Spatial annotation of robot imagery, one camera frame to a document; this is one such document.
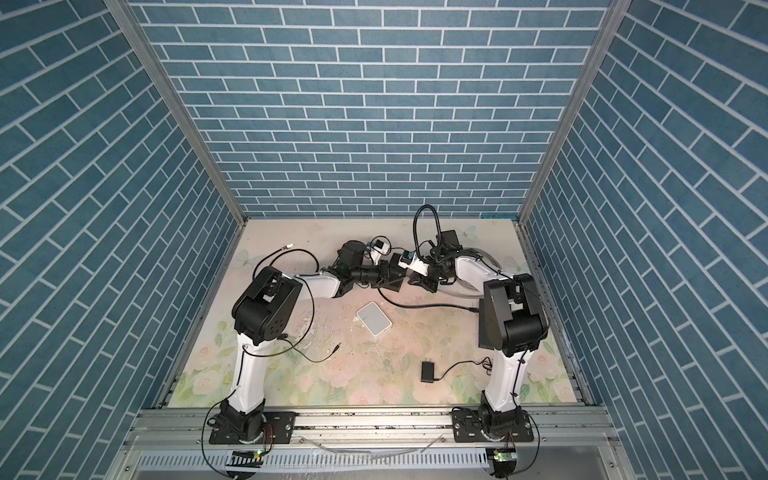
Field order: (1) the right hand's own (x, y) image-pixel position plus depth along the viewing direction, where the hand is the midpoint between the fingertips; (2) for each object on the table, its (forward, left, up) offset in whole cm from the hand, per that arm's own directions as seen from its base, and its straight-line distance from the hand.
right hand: (412, 274), depth 96 cm
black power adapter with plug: (-29, -6, -6) cm, 30 cm away
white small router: (-14, +11, -5) cm, 19 cm away
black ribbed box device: (-2, +5, +3) cm, 6 cm away
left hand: (-3, +2, +2) cm, 4 cm away
